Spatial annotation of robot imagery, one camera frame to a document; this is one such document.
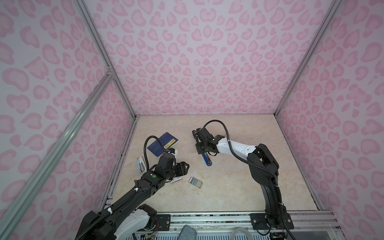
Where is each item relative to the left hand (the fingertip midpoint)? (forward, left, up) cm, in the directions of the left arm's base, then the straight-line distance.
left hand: (186, 164), depth 82 cm
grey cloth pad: (-30, -1, -7) cm, 31 cm away
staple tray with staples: (-6, -4, -11) cm, 13 cm away
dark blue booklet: (+23, +14, -10) cm, 29 cm away
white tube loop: (-29, -25, -11) cm, 40 cm away
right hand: (+15, -8, -5) cm, 18 cm away
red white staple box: (-4, +7, -11) cm, 13 cm away
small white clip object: (+5, +29, -10) cm, 31 cm away
